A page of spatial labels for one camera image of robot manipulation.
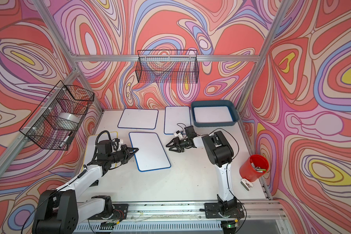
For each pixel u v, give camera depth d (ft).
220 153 1.88
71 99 2.89
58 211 1.34
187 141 2.76
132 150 2.70
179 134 3.18
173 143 2.96
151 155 2.70
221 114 3.85
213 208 2.42
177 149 3.06
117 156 2.42
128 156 2.52
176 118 3.77
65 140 2.35
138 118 3.81
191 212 2.46
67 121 2.27
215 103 3.89
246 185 2.63
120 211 2.39
